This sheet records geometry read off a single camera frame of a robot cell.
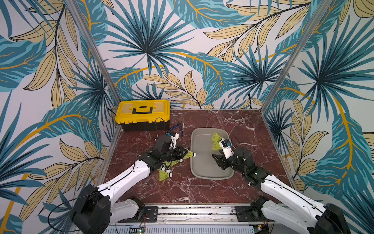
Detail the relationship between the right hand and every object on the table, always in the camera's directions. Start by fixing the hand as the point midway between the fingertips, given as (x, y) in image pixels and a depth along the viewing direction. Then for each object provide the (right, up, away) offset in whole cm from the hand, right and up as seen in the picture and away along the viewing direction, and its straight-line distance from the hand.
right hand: (216, 152), depth 80 cm
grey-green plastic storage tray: (-5, -11, +12) cm, 17 cm away
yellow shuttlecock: (-15, -1, -2) cm, 15 cm away
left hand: (-15, 0, -3) cm, 15 cm away
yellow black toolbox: (-45, +21, +16) cm, 52 cm away
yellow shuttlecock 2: (+3, +7, +18) cm, 19 cm away
